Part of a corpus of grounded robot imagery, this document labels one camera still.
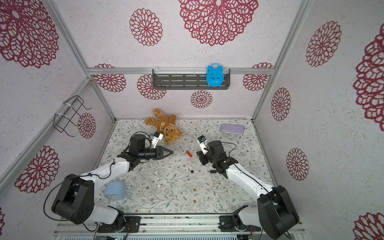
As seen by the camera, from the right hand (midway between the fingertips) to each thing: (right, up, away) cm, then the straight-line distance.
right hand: (199, 149), depth 85 cm
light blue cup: (-43, -19, -11) cm, 48 cm away
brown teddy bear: (-23, +15, +21) cm, 35 cm away
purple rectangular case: (+28, +12, +25) cm, 40 cm away
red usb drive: (-6, -5, +15) cm, 17 cm away
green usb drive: (-14, -2, -4) cm, 15 cm away
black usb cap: (-4, -15, +7) cm, 17 cm away
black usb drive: (+9, -15, +7) cm, 18 cm away
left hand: (-15, -2, -4) cm, 16 cm away
